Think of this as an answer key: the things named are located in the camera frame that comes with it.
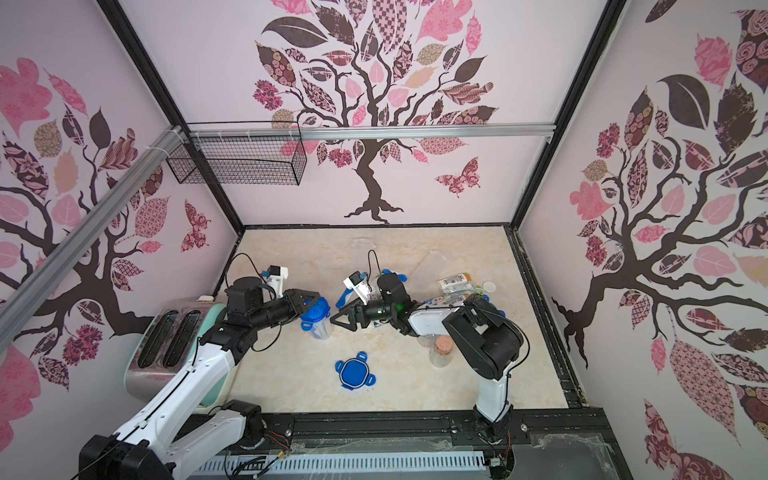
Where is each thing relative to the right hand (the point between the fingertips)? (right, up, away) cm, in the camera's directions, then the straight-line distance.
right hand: (335, 315), depth 81 cm
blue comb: (0, +2, +17) cm, 17 cm away
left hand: (-4, +4, -4) cm, 7 cm away
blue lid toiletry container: (+4, +19, +28) cm, 34 cm away
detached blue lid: (+5, -17, +2) cm, 18 cm away
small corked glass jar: (+29, -10, -3) cm, 31 cm away
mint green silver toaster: (-39, -4, -11) cm, 41 cm away
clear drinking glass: (+26, -8, +5) cm, 28 cm away
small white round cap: (+50, +6, +19) cm, 54 cm away
